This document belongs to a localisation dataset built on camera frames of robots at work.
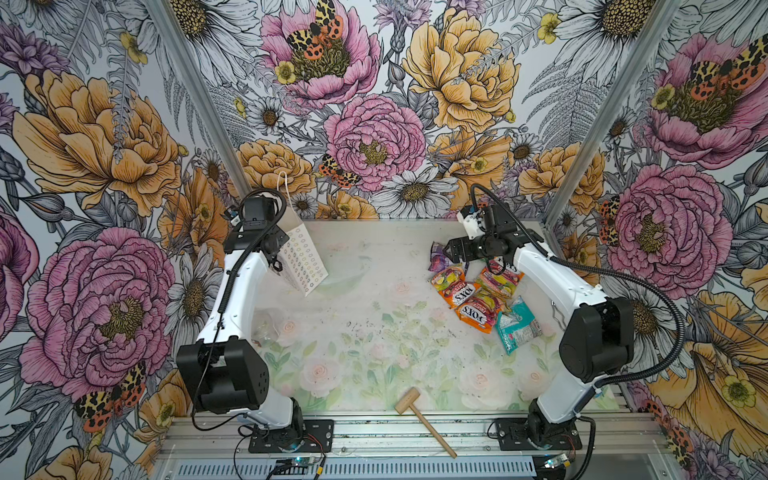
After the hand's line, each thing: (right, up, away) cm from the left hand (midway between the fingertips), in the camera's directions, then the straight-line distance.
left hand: (271, 248), depth 82 cm
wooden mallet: (+37, -39, -3) cm, 54 cm away
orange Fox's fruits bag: (+58, -20, +9) cm, 62 cm away
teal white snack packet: (+69, -23, +7) cm, 73 cm away
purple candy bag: (+49, -3, +24) cm, 54 cm away
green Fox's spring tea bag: (+68, -10, +19) cm, 71 cm away
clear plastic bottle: (-6, -25, +9) cm, 27 cm away
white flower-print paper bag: (+5, -5, +10) cm, 13 cm away
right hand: (+52, -2, +7) cm, 52 cm away
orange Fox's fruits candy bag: (+52, -12, +17) cm, 56 cm away
